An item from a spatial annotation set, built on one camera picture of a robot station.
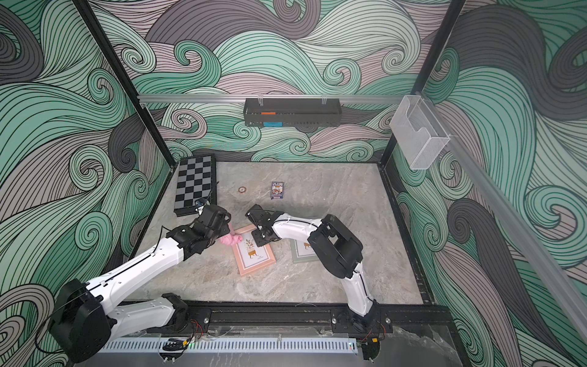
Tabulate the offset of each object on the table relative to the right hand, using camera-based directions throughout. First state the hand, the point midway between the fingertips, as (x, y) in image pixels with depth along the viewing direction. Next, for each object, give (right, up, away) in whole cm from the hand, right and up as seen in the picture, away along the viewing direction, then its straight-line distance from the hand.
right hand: (265, 236), depth 94 cm
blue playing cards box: (+4, +19, +14) cm, 24 cm away
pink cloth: (-11, +2, -12) cm, 17 cm away
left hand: (-15, +8, -10) cm, 20 cm away
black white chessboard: (-36, +24, +16) cm, 46 cm away
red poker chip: (-13, +19, +17) cm, 29 cm away
